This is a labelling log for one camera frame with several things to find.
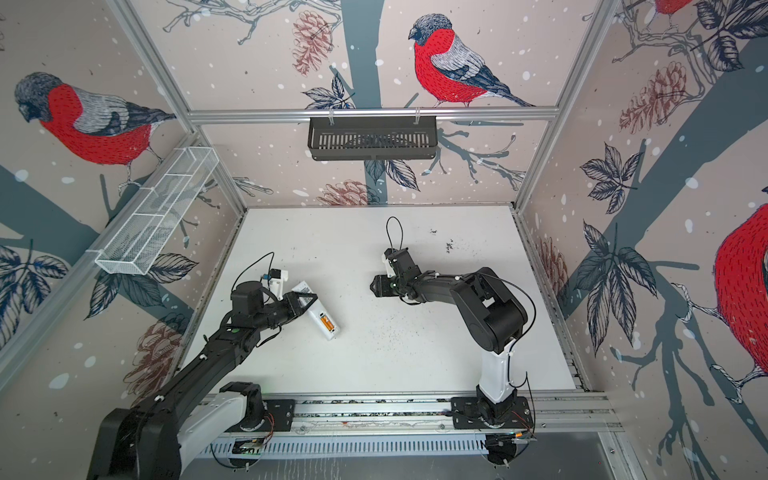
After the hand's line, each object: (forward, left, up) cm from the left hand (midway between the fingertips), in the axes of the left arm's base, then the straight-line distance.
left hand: (313, 298), depth 81 cm
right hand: (+9, -17, -12) cm, 23 cm away
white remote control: (-3, -1, -3) cm, 4 cm away
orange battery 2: (-5, -4, -6) cm, 8 cm away
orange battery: (-4, -3, -4) cm, 7 cm away
